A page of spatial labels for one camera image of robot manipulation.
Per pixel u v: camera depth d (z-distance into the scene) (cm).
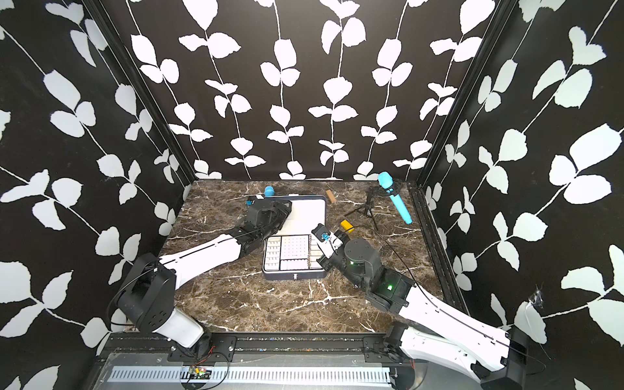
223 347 74
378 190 90
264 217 66
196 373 70
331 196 114
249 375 70
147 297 44
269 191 113
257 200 81
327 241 53
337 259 57
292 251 88
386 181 86
